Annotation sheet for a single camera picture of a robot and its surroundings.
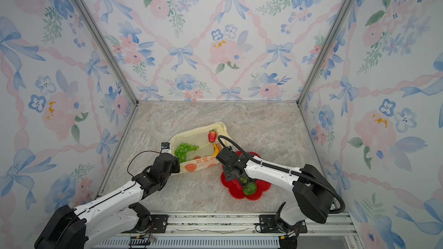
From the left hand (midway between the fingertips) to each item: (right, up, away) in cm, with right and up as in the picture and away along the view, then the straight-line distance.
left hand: (177, 156), depth 86 cm
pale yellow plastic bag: (+12, -1, +2) cm, 12 cm away
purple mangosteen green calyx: (+33, -10, -5) cm, 35 cm away
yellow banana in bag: (+19, +1, +8) cm, 21 cm away
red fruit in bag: (+17, +9, +12) cm, 22 cm away
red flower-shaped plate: (+29, -15, -3) cm, 33 cm away
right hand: (+28, -7, -2) cm, 29 cm away
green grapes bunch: (+1, +3, +4) cm, 5 cm away
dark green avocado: (+35, -13, -8) cm, 38 cm away
